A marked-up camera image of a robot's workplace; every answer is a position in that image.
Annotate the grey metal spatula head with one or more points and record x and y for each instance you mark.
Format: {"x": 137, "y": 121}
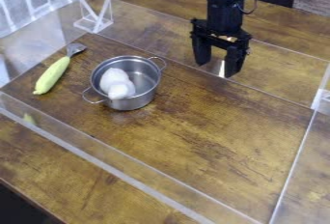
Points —
{"x": 75, "y": 48}

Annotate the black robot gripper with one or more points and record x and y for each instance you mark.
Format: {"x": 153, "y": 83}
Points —
{"x": 219, "y": 30}

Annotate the clear acrylic barrier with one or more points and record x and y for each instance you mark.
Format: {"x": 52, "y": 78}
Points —
{"x": 163, "y": 187}
{"x": 303, "y": 201}

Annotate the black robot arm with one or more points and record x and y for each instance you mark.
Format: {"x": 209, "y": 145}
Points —
{"x": 219, "y": 30}

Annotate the clear acrylic right barrier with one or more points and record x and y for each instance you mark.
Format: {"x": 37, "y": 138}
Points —
{"x": 303, "y": 201}

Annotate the silver metal pot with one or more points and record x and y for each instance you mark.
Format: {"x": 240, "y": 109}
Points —
{"x": 144, "y": 73}

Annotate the yellow green corn cob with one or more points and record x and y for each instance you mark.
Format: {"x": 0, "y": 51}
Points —
{"x": 50, "y": 75}

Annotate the clear acrylic triangle stand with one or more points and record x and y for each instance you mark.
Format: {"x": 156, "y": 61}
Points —
{"x": 92, "y": 22}

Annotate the clear acrylic front barrier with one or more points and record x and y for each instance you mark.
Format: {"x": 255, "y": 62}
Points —
{"x": 163, "y": 187}

